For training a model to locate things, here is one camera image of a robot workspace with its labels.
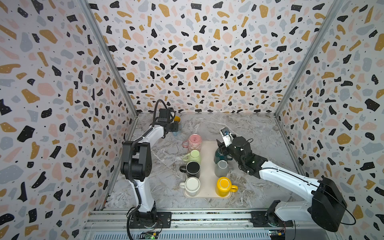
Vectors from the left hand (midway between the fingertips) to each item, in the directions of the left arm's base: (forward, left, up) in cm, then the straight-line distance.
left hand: (175, 122), depth 98 cm
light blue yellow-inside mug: (+6, -1, -3) cm, 7 cm away
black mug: (-30, -12, -5) cm, 33 cm away
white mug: (-38, -12, -7) cm, 41 cm away
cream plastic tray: (-32, -20, -14) cm, 40 cm away
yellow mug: (-41, -28, -4) cm, 49 cm away
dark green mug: (-23, -27, -5) cm, 36 cm away
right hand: (-18, -27, +10) cm, 34 cm away
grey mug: (-31, -28, -4) cm, 41 cm away
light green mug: (-23, -13, -3) cm, 26 cm away
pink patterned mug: (-15, -12, -2) cm, 19 cm away
